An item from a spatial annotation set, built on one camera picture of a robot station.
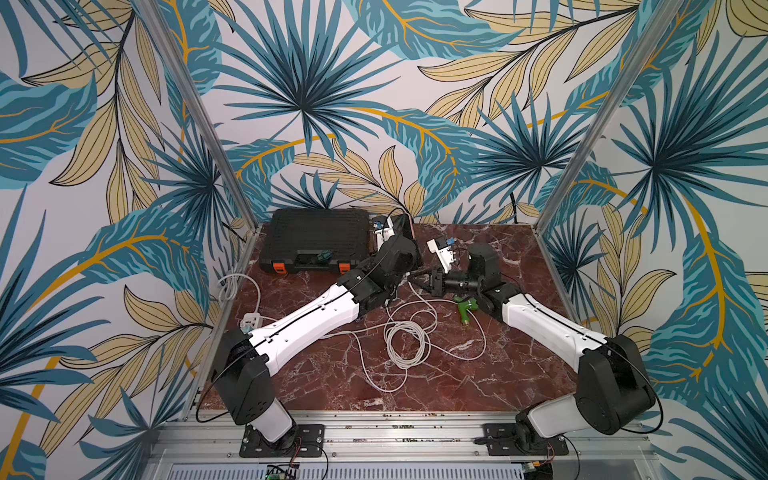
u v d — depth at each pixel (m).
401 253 0.55
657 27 0.70
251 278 0.98
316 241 1.17
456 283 0.70
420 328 0.88
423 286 0.74
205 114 0.86
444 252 0.72
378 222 0.65
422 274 0.74
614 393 0.43
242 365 0.41
